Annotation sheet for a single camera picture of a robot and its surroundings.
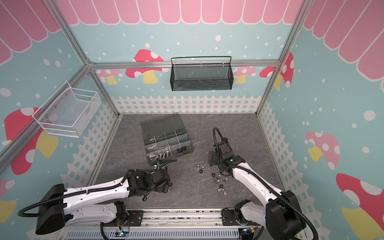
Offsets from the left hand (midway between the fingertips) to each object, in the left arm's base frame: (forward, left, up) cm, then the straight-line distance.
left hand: (160, 184), depth 80 cm
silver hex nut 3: (+2, -30, +14) cm, 33 cm away
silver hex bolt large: (+21, 0, -4) cm, 22 cm away
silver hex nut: (+13, -20, -5) cm, 25 cm away
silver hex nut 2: (+12, -23, -5) cm, 27 cm away
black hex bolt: (+24, -7, -4) cm, 26 cm away
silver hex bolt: (+19, +4, -4) cm, 20 cm away
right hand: (+16, -31, +4) cm, 35 cm away
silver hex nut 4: (+4, -32, -4) cm, 33 cm away
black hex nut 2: (+8, -29, -5) cm, 31 cm away
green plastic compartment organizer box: (+30, +2, -1) cm, 31 cm away
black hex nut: (+10, -22, -5) cm, 25 cm away
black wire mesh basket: (+99, -22, +3) cm, 102 cm away
